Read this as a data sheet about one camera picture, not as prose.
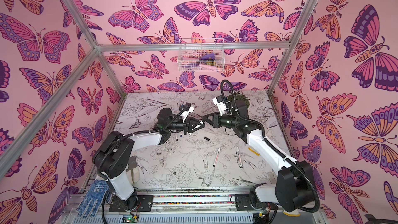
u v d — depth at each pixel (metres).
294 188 0.41
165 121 0.69
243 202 0.73
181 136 0.97
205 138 0.95
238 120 0.62
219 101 0.70
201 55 0.96
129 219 0.72
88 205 0.73
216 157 0.88
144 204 0.73
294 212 0.70
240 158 0.87
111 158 0.48
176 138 0.95
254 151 0.90
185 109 0.73
